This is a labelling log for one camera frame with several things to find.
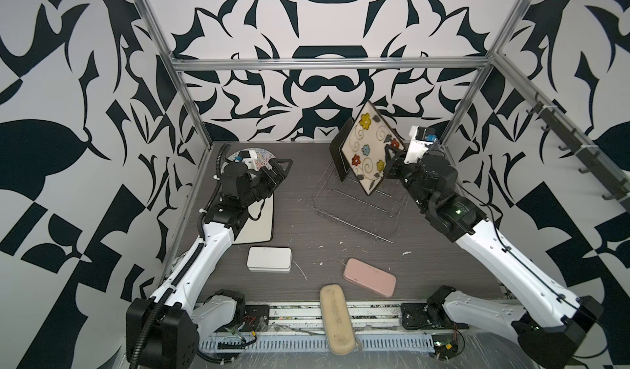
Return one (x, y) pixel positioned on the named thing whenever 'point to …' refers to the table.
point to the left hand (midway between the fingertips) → (289, 163)
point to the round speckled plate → (262, 158)
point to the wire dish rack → (380, 212)
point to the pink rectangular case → (370, 278)
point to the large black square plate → (335, 148)
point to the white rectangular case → (269, 259)
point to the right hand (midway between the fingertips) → (390, 144)
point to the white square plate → (259, 225)
